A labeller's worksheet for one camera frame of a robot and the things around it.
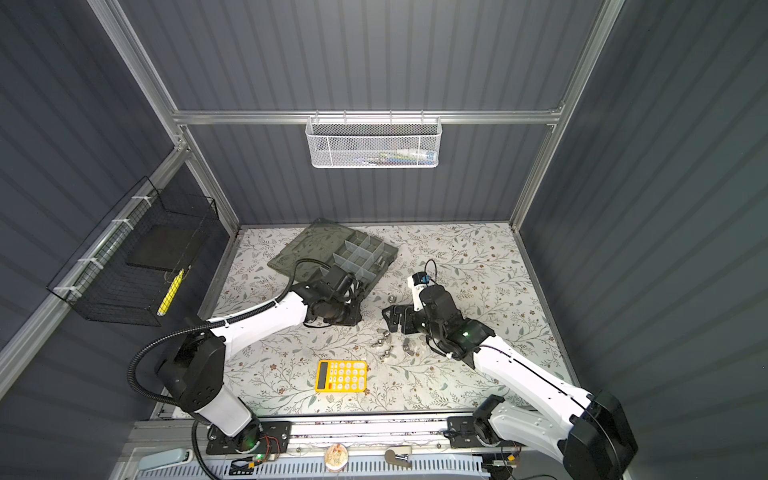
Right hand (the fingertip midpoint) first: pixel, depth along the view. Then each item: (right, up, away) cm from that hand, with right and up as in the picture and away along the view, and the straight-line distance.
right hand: (399, 312), depth 78 cm
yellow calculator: (-16, -19, +4) cm, 25 cm away
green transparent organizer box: (-27, +20, +37) cm, 50 cm away
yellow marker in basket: (-54, +7, -9) cm, 55 cm away
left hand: (-11, -3, +8) cm, 14 cm away
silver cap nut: (-2, 0, +21) cm, 21 cm away
